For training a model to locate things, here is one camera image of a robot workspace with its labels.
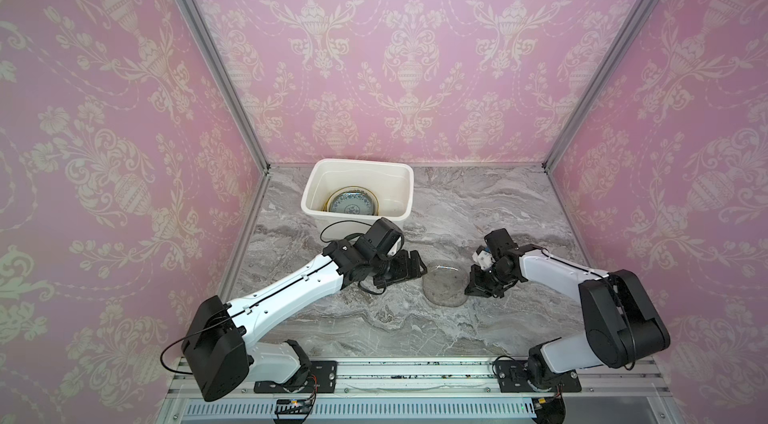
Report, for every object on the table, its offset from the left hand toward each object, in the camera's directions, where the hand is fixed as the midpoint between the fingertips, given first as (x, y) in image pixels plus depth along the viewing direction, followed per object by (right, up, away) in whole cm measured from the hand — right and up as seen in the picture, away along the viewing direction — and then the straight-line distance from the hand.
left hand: (418, 277), depth 74 cm
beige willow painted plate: (-21, +23, +31) cm, 44 cm away
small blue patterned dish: (-20, +19, +29) cm, 40 cm away
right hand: (+16, -8, +14) cm, 22 cm away
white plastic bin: (-7, +25, +27) cm, 37 cm away
